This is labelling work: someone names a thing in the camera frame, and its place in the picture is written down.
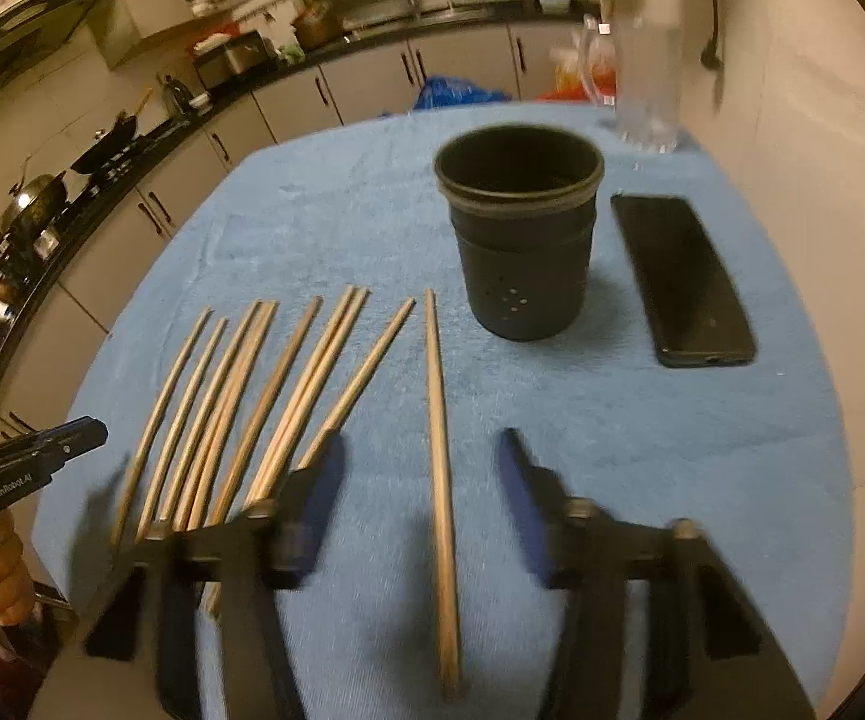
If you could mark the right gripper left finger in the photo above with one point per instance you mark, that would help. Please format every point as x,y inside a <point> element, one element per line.
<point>140,652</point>

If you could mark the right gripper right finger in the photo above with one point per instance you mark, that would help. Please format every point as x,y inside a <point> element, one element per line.
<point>708,651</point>

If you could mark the wooden chopstick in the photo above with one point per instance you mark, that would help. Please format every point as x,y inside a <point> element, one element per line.
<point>227,411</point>
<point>138,462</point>
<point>299,389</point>
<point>268,397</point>
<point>187,494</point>
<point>167,509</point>
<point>162,469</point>
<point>447,613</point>
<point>343,407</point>
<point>286,449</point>

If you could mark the lower kitchen cabinets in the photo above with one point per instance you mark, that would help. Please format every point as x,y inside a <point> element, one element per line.
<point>64,302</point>

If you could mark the person's left hand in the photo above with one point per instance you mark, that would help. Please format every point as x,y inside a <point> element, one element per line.
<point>17,593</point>

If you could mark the steel pot with lid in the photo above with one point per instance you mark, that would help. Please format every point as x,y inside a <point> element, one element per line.
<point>34,204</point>

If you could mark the black smartphone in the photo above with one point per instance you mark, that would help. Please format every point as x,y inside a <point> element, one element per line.
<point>695,315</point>

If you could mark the black wok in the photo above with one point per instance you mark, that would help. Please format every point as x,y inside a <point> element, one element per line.
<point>111,143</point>

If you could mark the blue table cloth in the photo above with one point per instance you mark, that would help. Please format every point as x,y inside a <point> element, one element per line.
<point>755,454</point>

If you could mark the range hood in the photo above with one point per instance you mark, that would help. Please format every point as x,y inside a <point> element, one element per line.
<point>34,29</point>

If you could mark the silver toaster oven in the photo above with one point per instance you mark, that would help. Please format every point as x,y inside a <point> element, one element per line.
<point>240,56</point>

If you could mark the black utensil holder cup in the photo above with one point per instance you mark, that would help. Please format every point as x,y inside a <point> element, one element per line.
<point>522,200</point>

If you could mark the brown pot by sink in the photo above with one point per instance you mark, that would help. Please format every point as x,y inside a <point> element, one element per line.
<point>317,25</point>

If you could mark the red basket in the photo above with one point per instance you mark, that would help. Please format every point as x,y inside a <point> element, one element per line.
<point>568,85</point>

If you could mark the blue plastic bag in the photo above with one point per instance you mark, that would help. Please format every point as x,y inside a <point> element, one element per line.
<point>447,91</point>

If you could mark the clear glass pitcher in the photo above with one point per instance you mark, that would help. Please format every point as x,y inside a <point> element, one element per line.
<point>634,66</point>

